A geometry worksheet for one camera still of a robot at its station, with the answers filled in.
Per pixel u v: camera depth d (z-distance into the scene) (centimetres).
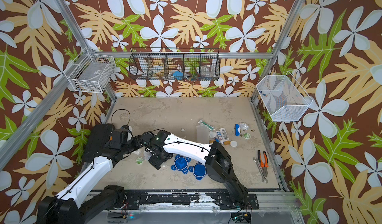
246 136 98
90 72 86
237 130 101
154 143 57
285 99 83
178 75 95
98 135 92
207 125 99
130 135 69
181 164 86
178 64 99
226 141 95
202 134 98
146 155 82
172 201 75
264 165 85
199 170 85
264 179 82
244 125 99
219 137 96
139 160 87
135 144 75
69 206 39
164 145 54
